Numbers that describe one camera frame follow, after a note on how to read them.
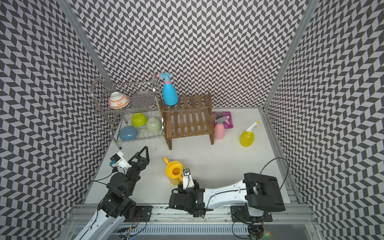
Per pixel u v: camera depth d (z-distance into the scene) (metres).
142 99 0.83
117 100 0.79
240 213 0.73
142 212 0.73
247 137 0.92
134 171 0.65
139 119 1.00
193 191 0.65
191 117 0.96
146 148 0.71
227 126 1.02
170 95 0.79
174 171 0.76
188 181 0.66
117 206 0.56
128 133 0.92
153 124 0.96
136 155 0.74
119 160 0.63
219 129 0.91
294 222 0.73
